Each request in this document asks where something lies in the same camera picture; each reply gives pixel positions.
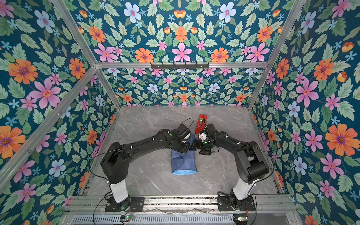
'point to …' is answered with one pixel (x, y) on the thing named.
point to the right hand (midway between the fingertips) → (194, 150)
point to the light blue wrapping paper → (183, 163)
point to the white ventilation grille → (153, 219)
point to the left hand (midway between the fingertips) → (190, 148)
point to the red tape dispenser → (201, 123)
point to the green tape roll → (201, 120)
